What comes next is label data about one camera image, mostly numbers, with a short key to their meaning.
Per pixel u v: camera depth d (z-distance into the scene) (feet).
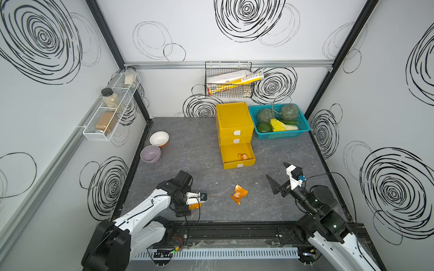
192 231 2.49
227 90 2.84
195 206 2.65
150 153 3.25
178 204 2.32
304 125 3.48
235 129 2.92
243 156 3.24
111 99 2.31
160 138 3.46
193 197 2.37
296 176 1.81
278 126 3.44
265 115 3.55
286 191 1.97
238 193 2.77
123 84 2.84
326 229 1.70
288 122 3.53
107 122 2.19
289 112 3.52
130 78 2.82
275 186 2.07
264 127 3.42
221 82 2.85
